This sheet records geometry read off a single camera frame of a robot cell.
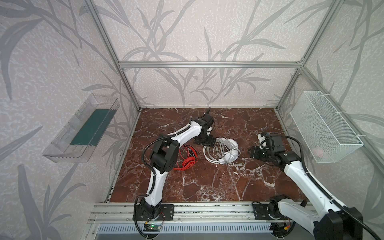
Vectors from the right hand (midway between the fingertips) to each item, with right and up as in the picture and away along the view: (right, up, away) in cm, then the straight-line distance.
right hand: (250, 147), depth 84 cm
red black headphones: (-35, -7, +1) cm, 36 cm away
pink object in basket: (+29, 0, -11) cm, 32 cm away
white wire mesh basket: (+25, +9, -22) cm, 34 cm away
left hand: (-22, +2, +10) cm, 24 cm away
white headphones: (-11, -2, +2) cm, 11 cm away
